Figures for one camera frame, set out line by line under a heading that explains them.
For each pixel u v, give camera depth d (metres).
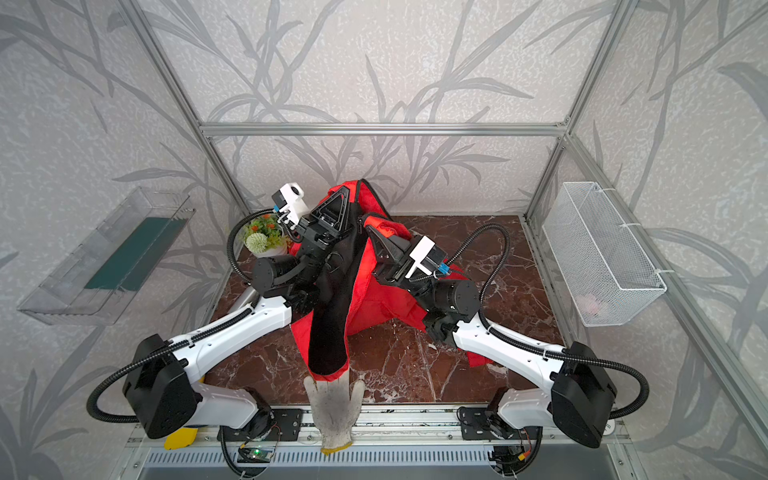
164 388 0.39
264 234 0.97
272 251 0.96
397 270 0.50
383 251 0.49
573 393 0.39
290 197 0.53
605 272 0.61
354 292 0.53
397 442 0.72
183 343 0.43
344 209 0.51
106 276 0.65
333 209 0.54
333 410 0.75
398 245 0.49
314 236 0.49
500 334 0.48
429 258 0.43
